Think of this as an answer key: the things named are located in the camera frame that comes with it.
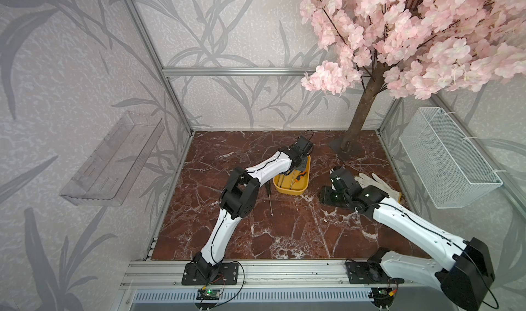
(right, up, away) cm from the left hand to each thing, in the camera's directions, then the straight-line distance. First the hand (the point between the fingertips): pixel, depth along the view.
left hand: (298, 161), depth 99 cm
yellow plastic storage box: (-6, -11, -1) cm, 12 cm away
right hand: (+7, -12, -17) cm, 22 cm away
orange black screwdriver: (+1, -6, +1) cm, 6 cm away
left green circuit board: (-35, -45, -28) cm, 63 cm away
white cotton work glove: (+33, -10, +1) cm, 34 cm away
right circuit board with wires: (+28, -47, -25) cm, 60 cm away
